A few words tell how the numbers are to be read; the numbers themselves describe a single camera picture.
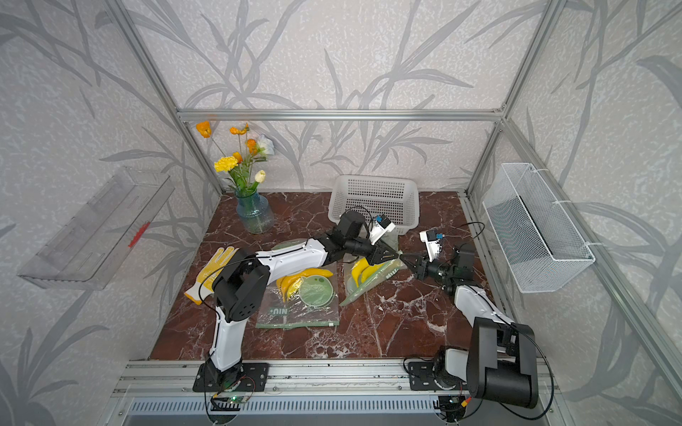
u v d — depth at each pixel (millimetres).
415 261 784
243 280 568
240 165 898
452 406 765
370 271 929
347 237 708
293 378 753
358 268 910
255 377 730
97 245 681
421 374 737
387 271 838
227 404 722
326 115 943
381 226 764
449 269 691
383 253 782
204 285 916
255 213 994
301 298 866
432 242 753
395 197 1155
